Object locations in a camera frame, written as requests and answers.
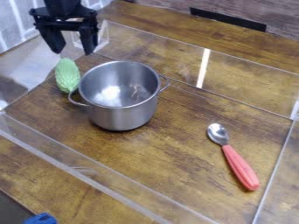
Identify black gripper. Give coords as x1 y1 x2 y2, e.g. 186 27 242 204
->
29 4 99 55

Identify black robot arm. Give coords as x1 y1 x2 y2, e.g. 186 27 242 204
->
29 0 99 55

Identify silver metal pot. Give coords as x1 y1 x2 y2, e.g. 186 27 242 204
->
68 60 169 131

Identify blue object at corner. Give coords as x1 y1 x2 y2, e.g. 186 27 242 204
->
23 213 57 224

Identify green bumpy toy vegetable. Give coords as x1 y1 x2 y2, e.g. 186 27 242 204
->
55 58 80 93

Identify black strip on table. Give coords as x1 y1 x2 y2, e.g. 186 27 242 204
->
190 7 267 32

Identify clear acrylic enclosure walls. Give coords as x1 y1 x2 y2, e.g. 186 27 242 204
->
0 21 299 224

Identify red handled metal spoon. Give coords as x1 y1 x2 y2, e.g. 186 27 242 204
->
207 123 259 191

